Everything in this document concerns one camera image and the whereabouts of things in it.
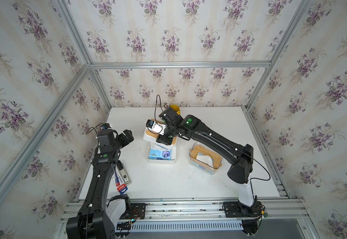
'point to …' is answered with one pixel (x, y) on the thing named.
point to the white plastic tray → (173, 161)
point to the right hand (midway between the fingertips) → (161, 134)
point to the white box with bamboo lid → (150, 136)
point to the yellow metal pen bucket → (176, 108)
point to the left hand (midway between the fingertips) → (126, 135)
